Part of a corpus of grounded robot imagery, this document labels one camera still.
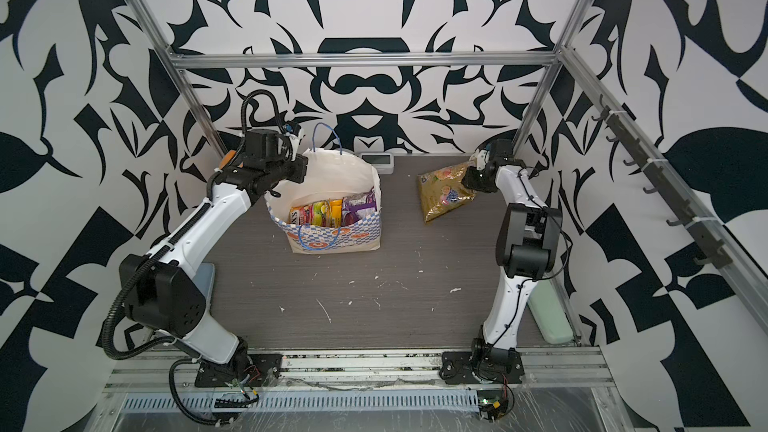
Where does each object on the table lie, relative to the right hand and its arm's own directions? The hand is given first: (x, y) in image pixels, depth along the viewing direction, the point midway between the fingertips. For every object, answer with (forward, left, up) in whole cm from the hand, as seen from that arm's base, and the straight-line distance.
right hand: (470, 175), depth 99 cm
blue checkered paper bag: (-7, +44, +9) cm, 45 cm away
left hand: (-5, +51, +16) cm, 54 cm away
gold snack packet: (-4, +9, -3) cm, 10 cm away
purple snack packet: (-13, +36, +2) cm, 38 cm away
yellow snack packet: (-13, +43, -2) cm, 45 cm away
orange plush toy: (+16, +88, -7) cm, 90 cm away
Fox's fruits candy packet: (-12, +49, -3) cm, 50 cm away
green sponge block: (-42, -14, -7) cm, 45 cm away
